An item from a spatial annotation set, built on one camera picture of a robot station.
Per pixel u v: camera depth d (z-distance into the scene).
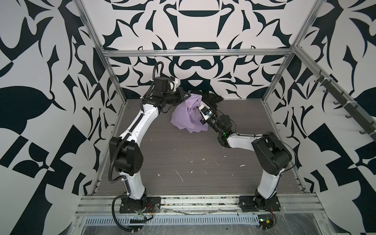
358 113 0.55
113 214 0.69
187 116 0.87
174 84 0.67
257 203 0.67
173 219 0.71
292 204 0.76
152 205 0.74
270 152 0.51
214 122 0.76
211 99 1.12
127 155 0.47
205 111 0.70
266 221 0.71
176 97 0.71
